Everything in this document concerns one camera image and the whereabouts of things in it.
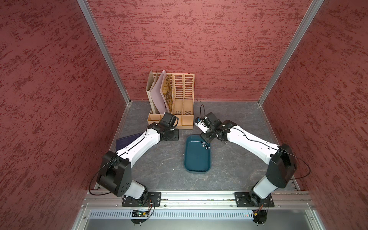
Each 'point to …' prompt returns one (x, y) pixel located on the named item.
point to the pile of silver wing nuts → (206, 147)
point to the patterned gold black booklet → (167, 90)
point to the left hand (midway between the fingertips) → (174, 138)
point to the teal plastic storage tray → (197, 157)
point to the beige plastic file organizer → (183, 97)
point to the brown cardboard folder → (150, 84)
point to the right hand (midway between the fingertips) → (205, 137)
